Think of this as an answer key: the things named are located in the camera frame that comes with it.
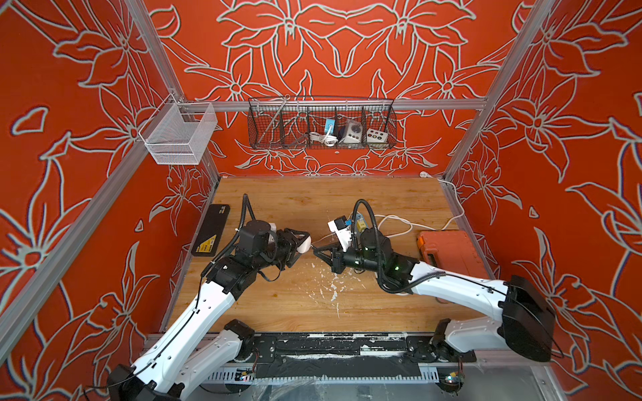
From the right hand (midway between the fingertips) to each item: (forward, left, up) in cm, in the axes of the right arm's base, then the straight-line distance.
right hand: (309, 256), depth 69 cm
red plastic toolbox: (+13, -51, -19) cm, 56 cm away
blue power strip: (+22, -18, -14) cm, 32 cm away
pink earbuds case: (+3, +1, +1) cm, 3 cm away
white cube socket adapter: (+47, -24, +7) cm, 53 cm away
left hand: (+5, 0, +2) cm, 5 cm away
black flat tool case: (+23, +43, -20) cm, 53 cm away
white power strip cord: (+57, -56, -24) cm, 83 cm away
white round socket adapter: (+46, -15, +10) cm, 49 cm away
